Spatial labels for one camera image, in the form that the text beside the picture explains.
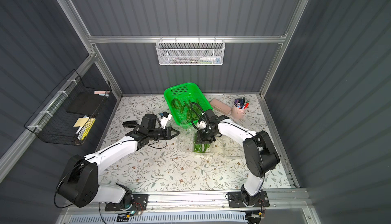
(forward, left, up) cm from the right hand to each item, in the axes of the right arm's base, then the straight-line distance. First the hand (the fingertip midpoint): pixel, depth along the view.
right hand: (200, 142), depth 87 cm
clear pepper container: (+2, +9, -7) cm, 12 cm away
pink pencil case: (+33, -15, -6) cm, 37 cm away
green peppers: (+31, +11, -6) cm, 33 cm away
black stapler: (+16, +48, -6) cm, 51 cm away
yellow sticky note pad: (-1, +56, +21) cm, 60 cm away
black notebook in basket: (+10, +59, +22) cm, 64 cm away
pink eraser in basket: (+20, +58, +20) cm, 65 cm away
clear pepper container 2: (-1, -18, -7) cm, 19 cm away
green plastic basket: (+46, +13, -5) cm, 48 cm away
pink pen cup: (+22, -26, +1) cm, 34 cm away
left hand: (+1, +11, +8) cm, 14 cm away
